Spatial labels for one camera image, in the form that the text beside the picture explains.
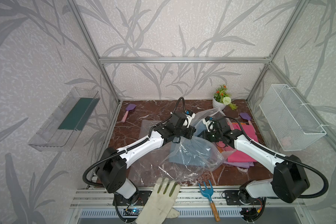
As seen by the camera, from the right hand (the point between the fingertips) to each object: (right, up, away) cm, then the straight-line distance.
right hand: (197, 135), depth 84 cm
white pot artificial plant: (+20, +25, +18) cm, 36 cm away
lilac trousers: (+26, -17, -3) cm, 31 cm away
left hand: (-2, +4, -6) cm, 7 cm away
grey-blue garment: (-3, -6, -13) cm, 15 cm away
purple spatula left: (-52, +19, +32) cm, 64 cm away
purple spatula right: (+41, +11, +24) cm, 49 cm away
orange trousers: (+10, -5, -12) cm, 17 cm away
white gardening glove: (-22, -34, -13) cm, 43 cm away
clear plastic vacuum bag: (-25, -17, +3) cm, 31 cm away
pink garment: (+19, -9, -10) cm, 23 cm away
